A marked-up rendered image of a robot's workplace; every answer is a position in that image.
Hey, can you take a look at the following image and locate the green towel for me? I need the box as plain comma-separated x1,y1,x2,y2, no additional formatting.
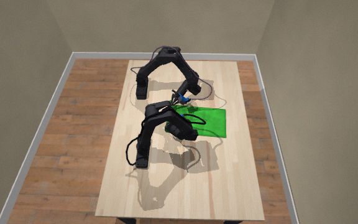
172,105,226,138

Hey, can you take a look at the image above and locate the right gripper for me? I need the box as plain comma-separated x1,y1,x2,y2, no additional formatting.
165,122,177,137

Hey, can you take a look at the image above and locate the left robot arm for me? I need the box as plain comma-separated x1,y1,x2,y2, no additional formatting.
135,47,201,96

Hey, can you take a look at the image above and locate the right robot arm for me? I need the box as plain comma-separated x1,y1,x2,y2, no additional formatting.
135,100,198,167

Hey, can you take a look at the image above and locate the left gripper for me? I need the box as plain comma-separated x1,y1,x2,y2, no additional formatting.
171,86,190,106

